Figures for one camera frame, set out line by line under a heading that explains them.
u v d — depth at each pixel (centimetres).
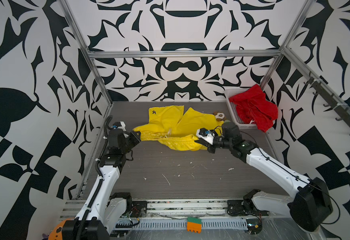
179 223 71
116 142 58
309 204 40
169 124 99
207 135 65
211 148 69
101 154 59
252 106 105
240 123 96
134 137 70
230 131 60
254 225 71
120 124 73
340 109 59
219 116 108
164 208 76
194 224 70
